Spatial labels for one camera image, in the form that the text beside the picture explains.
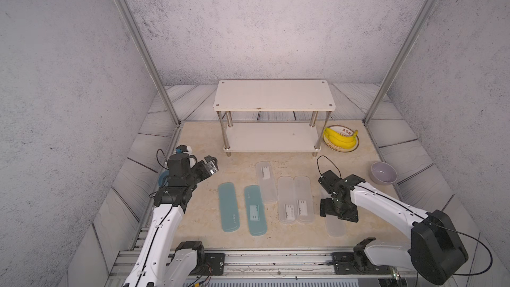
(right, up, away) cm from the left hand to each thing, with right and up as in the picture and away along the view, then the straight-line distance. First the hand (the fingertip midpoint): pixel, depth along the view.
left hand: (211, 162), depth 79 cm
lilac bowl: (+77, -7, +15) cm, 78 cm away
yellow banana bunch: (+61, +8, +26) cm, 67 cm away
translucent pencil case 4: (+49, -26, 0) cm, 55 cm away
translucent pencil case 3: (+38, -20, +6) cm, 44 cm away
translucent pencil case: (+22, -12, +17) cm, 30 cm away
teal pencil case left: (+5, -20, +8) cm, 22 cm away
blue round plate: (-8, -2, -21) cm, 23 cm away
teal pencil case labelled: (+18, -23, +4) cm, 29 cm away
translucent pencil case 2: (+31, -18, +11) cm, 37 cm away
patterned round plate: (+67, +14, +36) cm, 77 cm away
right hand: (+49, -22, +2) cm, 54 cm away
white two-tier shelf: (+29, +23, +44) cm, 57 cm away
